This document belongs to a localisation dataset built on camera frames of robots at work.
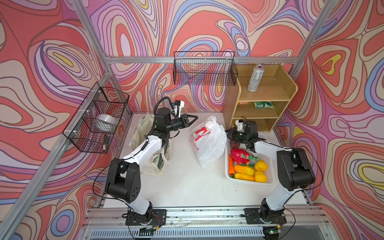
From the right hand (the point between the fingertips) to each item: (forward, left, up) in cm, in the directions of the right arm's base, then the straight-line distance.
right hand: (222, 133), depth 92 cm
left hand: (-3, +15, +18) cm, 24 cm away
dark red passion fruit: (-6, -7, -5) cm, 10 cm away
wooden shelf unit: (+14, -23, +20) cm, 33 cm away
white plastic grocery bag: (-7, +10, +5) cm, 13 cm away
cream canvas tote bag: (+2, +47, +9) cm, 47 cm away
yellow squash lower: (-25, -10, -8) cm, 28 cm away
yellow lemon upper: (-20, -19, -4) cm, 28 cm away
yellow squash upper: (-22, -10, -6) cm, 24 cm away
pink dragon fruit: (-16, -10, -2) cm, 19 cm away
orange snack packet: (+21, -16, +6) cm, 28 cm away
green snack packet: (+18, -29, +7) cm, 35 cm away
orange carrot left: (-17, -4, -9) cm, 20 cm away
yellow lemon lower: (-26, -17, -4) cm, 31 cm away
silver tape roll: (-8, +61, +22) cm, 65 cm away
